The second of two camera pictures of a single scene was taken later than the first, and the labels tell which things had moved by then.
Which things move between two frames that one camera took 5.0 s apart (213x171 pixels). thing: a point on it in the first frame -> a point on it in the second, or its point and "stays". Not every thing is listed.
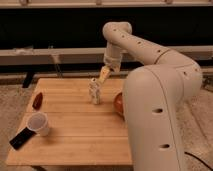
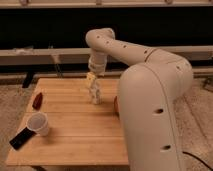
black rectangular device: (21, 138) stays
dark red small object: (37, 101) stays
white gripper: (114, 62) -> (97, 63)
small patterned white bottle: (95, 91) stays
